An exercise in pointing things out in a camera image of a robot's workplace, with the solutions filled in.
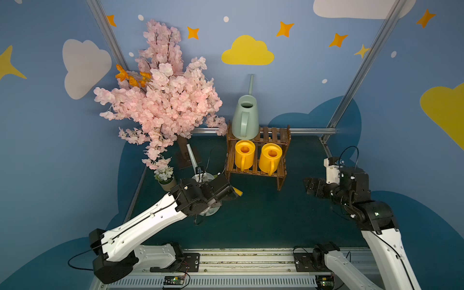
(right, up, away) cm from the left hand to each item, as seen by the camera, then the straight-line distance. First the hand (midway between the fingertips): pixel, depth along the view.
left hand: (213, 194), depth 69 cm
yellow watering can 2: (+24, +14, +9) cm, 29 cm away
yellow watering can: (+13, +16, +11) cm, 23 cm away
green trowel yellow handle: (+11, -4, +25) cm, 27 cm away
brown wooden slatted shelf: (+31, +25, +17) cm, 43 cm away
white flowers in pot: (-25, +4, +17) cm, 31 cm away
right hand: (+41, +6, +1) cm, 41 cm away
